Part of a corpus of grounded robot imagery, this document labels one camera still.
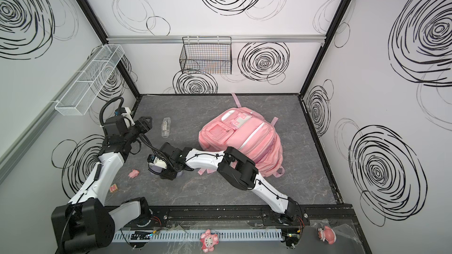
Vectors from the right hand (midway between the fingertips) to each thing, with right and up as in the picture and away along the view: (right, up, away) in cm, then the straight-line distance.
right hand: (163, 169), depth 85 cm
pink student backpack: (+42, +18, +3) cm, 46 cm away
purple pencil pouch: (+2, +4, -13) cm, 14 cm away
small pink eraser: (-14, -2, -2) cm, 14 cm away
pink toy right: (+71, -20, -18) cm, 75 cm away
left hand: (-6, +25, -3) cm, 26 cm away
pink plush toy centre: (+25, -20, -20) cm, 37 cm away
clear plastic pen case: (-5, +19, +16) cm, 25 cm away
